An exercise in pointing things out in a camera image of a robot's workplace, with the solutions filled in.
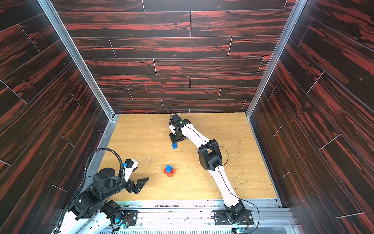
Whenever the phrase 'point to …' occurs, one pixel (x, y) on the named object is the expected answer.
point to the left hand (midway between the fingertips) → (143, 173)
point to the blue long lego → (174, 146)
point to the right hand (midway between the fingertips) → (178, 138)
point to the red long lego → (174, 171)
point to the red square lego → (170, 175)
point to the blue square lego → (169, 168)
